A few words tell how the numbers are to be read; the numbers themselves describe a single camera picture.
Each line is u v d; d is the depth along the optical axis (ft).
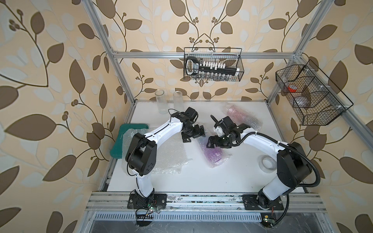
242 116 3.25
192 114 2.38
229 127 2.27
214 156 2.64
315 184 1.39
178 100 3.41
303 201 2.48
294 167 1.48
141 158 1.58
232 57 2.99
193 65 2.76
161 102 3.39
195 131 2.58
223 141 2.47
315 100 2.41
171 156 2.93
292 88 2.64
